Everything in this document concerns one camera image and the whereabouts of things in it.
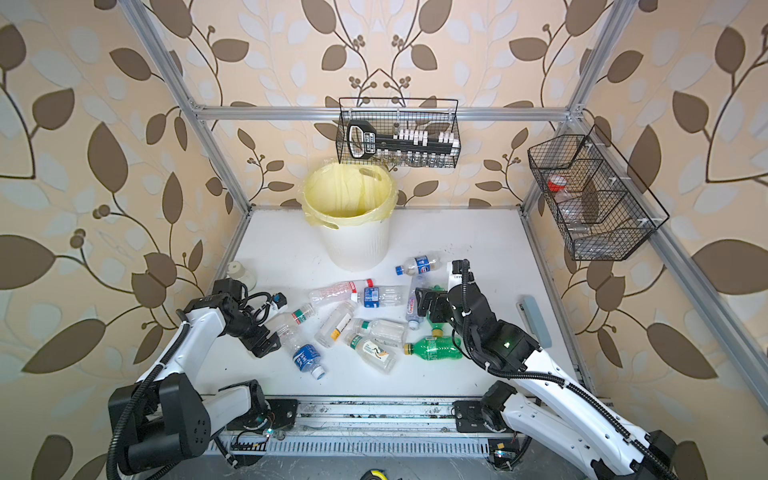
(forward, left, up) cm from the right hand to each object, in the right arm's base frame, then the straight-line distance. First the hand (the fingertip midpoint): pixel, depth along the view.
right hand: (433, 294), depth 73 cm
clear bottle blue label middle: (+10, +13, -18) cm, 24 cm away
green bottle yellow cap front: (-8, -1, -16) cm, 18 cm away
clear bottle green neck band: (-1, +12, -19) cm, 23 cm away
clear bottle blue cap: (+20, +1, -17) cm, 26 cm away
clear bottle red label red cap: (+11, +26, -16) cm, 33 cm away
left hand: (-1, +47, -16) cm, 50 cm away
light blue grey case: (-2, -30, -15) cm, 34 cm away
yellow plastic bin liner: (+42, +25, -3) cm, 49 cm away
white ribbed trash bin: (+21, +20, -6) cm, 30 cm away
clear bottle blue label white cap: (-9, +33, -16) cm, 38 cm away
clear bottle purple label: (+15, +2, -19) cm, 24 cm away
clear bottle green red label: (+3, +42, -19) cm, 46 cm away
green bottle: (-1, -2, -18) cm, 18 cm away
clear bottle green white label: (-9, +16, -15) cm, 24 cm away
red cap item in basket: (+26, -35, +13) cm, 46 cm away
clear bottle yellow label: (+3, +29, -21) cm, 35 cm away
